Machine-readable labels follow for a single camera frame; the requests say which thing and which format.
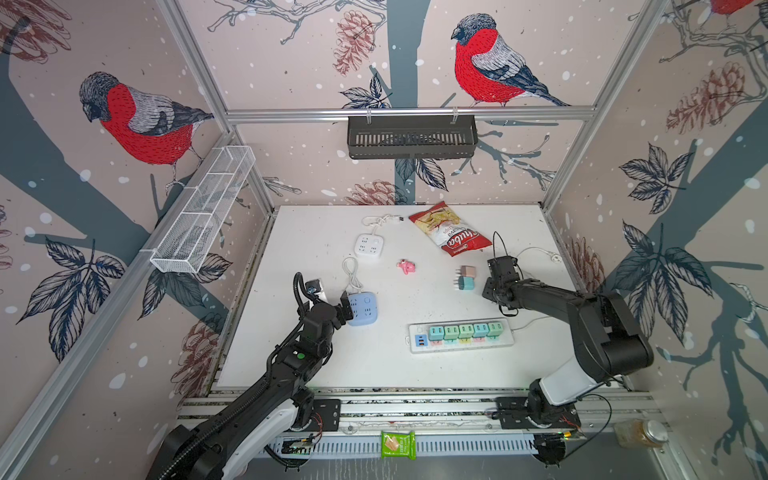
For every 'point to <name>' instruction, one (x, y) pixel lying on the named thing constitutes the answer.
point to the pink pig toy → (406, 267)
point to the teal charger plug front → (480, 330)
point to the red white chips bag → (451, 234)
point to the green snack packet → (395, 444)
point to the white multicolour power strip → (419, 342)
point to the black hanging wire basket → (411, 137)
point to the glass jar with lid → (634, 433)
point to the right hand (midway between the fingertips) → (493, 293)
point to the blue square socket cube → (364, 308)
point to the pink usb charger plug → (467, 271)
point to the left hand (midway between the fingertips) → (331, 296)
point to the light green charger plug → (494, 329)
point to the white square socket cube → (368, 245)
